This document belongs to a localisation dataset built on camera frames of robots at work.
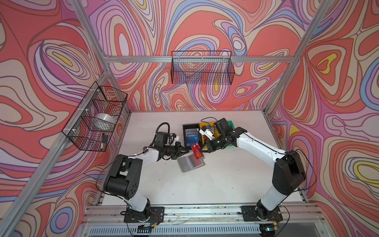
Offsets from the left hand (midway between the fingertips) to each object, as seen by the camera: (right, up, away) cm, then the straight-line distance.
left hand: (190, 152), depth 86 cm
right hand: (+7, 0, -5) cm, 9 cm away
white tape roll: (-42, +18, -15) cm, 48 cm away
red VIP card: (+3, +3, -5) cm, 7 cm away
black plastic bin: (+1, +9, +15) cm, 18 cm away
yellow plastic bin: (+11, +16, -10) cm, 22 cm away
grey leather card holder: (-1, -7, +5) cm, 9 cm away
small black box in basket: (-43, +9, -13) cm, 46 cm away
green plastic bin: (+30, +17, +18) cm, 39 cm away
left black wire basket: (-51, +15, -18) cm, 56 cm away
